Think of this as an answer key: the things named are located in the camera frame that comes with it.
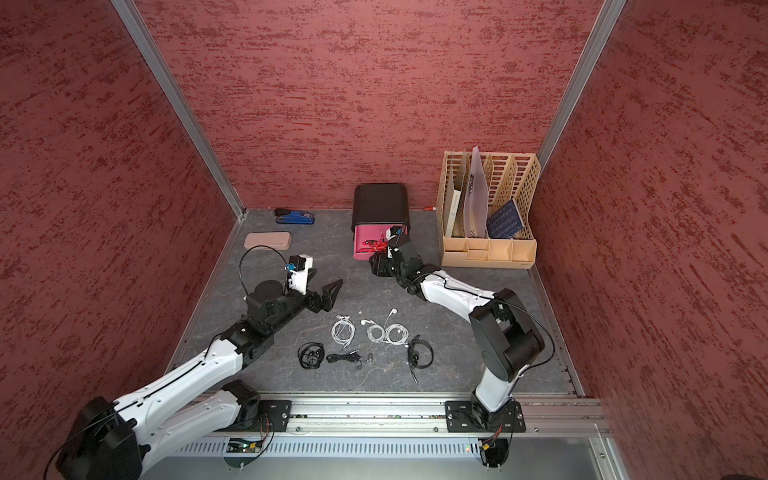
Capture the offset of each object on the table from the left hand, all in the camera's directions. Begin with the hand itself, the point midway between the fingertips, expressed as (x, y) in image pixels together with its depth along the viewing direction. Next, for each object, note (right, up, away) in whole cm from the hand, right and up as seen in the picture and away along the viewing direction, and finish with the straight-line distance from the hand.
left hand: (328, 280), depth 79 cm
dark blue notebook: (+58, +17, +24) cm, 65 cm away
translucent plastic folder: (+48, +27, +28) cm, 62 cm away
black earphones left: (-6, -22, +4) cm, 23 cm away
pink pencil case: (-25, +11, +31) cm, 42 cm away
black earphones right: (+26, -22, +6) cm, 34 cm away
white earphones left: (+2, -14, +12) cm, 18 cm away
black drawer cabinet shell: (+13, +24, +24) cm, 36 cm away
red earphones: (+14, +9, +13) cm, 21 cm away
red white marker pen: (+33, +24, +44) cm, 60 cm away
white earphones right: (+18, -17, +9) cm, 27 cm away
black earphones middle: (+6, -22, +4) cm, 23 cm away
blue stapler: (-25, +20, +38) cm, 50 cm away
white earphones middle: (+11, -17, +9) cm, 22 cm away
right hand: (+12, +3, +12) cm, 17 cm away
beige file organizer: (+60, +34, +25) cm, 73 cm away
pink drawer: (+12, +14, +15) cm, 24 cm away
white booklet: (+37, +20, +13) cm, 44 cm away
